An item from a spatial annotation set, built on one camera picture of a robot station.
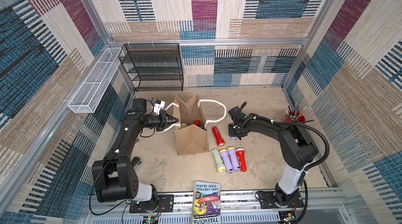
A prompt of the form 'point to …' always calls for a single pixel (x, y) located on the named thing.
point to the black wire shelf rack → (151, 66)
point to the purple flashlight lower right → (234, 158)
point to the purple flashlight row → (234, 138)
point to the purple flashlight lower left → (224, 153)
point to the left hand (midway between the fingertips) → (178, 121)
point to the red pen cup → (294, 116)
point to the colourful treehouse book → (207, 208)
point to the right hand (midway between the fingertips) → (235, 134)
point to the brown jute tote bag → (190, 140)
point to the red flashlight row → (241, 155)
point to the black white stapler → (136, 163)
